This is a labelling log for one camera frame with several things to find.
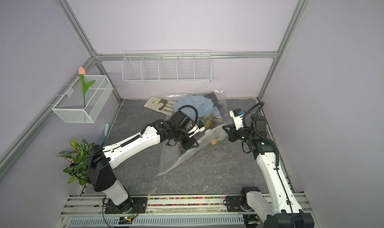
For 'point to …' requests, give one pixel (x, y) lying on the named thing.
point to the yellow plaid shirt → (209, 121)
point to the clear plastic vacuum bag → (173, 157)
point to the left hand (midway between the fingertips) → (195, 144)
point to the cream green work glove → (163, 106)
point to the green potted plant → (79, 156)
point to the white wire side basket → (70, 107)
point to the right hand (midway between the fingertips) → (224, 125)
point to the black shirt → (212, 96)
